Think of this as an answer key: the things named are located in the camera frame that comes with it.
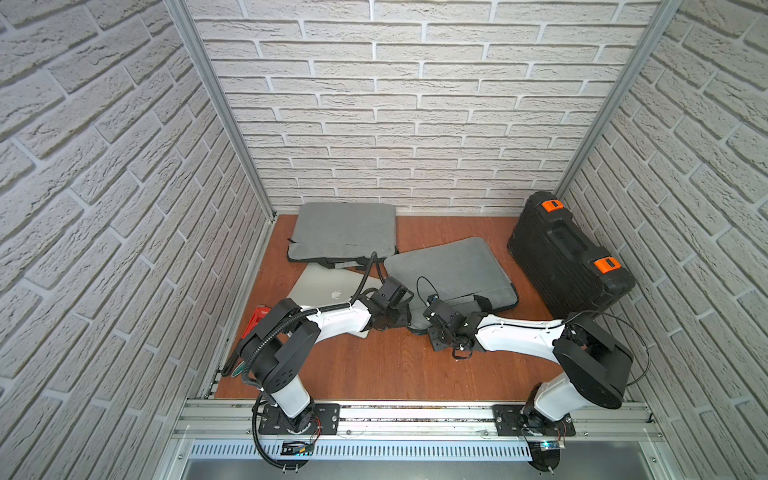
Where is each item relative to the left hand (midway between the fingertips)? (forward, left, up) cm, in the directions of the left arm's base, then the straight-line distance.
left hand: (410, 315), depth 89 cm
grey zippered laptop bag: (+33, +24, 0) cm, 41 cm away
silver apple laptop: (+12, +30, -4) cm, 32 cm away
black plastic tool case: (+5, -43, +17) cm, 47 cm away
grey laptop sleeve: (+14, -16, +2) cm, 21 cm away
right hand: (-5, -9, -3) cm, 10 cm away
